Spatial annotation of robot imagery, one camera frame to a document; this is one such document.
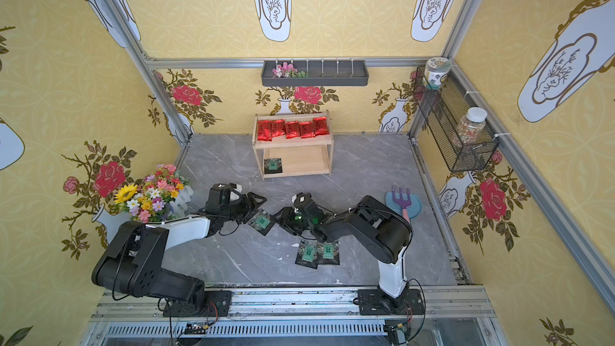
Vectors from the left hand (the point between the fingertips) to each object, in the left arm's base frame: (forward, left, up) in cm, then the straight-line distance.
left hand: (256, 202), depth 93 cm
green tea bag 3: (-19, -19, -3) cm, 27 cm away
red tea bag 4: (+21, -20, +18) cm, 34 cm away
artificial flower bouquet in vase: (-3, +30, +11) cm, 33 cm away
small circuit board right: (-42, -45, -4) cm, 62 cm away
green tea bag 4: (-19, -26, -3) cm, 32 cm away
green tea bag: (+19, -5, -2) cm, 20 cm away
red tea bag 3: (+21, -14, +18) cm, 31 cm away
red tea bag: (+20, -4, +18) cm, 28 cm away
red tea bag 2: (+22, -9, +19) cm, 30 cm away
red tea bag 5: (+22, -25, +19) cm, 38 cm away
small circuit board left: (-39, +15, -7) cm, 42 cm away
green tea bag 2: (-6, -2, -4) cm, 8 cm away
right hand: (-5, -9, 0) cm, 10 cm away
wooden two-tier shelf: (+26, -17, -5) cm, 32 cm away
